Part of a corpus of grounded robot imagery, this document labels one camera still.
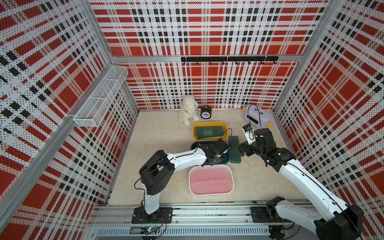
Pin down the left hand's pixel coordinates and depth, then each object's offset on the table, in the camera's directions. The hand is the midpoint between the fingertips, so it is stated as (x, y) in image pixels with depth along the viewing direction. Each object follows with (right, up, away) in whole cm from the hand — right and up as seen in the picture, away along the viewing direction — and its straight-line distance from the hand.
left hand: (213, 150), depth 90 cm
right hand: (+18, +7, -11) cm, 22 cm away
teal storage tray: (+8, -6, +3) cm, 10 cm away
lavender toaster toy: (+32, +21, +15) cm, 41 cm away
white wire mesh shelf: (-72, +26, +1) cm, 77 cm away
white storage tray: (+9, -14, -10) cm, 20 cm away
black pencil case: (+2, +4, -21) cm, 22 cm away
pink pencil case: (-2, -12, -7) cm, 14 cm away
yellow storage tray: (-3, +16, +18) cm, 24 cm away
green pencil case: (-6, +10, +12) cm, 17 cm away
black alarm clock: (-4, +25, +21) cm, 33 cm away
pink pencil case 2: (-2, -18, -12) cm, 21 cm away
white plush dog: (-16, +25, +10) cm, 31 cm away
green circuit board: (-32, -34, -21) cm, 51 cm away
